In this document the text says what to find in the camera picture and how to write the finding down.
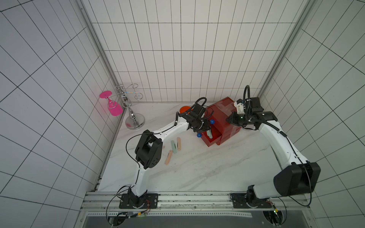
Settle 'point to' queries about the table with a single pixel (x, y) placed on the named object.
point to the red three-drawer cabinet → (227, 104)
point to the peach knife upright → (178, 143)
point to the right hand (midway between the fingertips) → (227, 118)
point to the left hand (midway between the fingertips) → (207, 130)
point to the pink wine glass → (114, 109)
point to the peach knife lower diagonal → (168, 157)
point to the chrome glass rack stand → (133, 121)
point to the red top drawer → (217, 117)
